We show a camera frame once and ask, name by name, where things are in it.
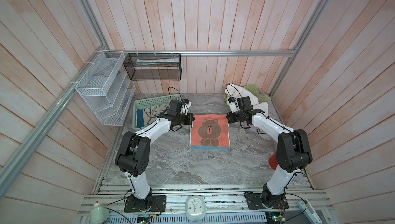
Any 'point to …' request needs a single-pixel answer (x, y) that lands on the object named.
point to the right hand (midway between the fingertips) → (227, 115)
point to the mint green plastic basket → (151, 101)
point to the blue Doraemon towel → (143, 116)
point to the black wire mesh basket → (154, 66)
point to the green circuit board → (274, 218)
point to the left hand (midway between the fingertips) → (194, 120)
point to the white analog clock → (195, 208)
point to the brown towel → (210, 132)
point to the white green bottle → (99, 214)
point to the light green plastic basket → (262, 97)
